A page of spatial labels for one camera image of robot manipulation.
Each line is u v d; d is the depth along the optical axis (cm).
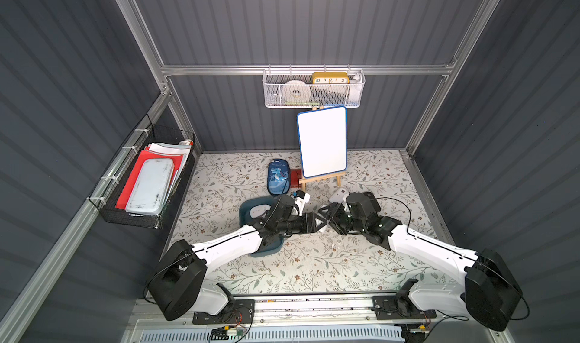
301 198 75
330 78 87
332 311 75
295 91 84
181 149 79
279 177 105
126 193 68
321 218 75
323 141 91
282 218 65
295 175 108
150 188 67
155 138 85
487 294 40
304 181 100
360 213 62
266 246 62
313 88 90
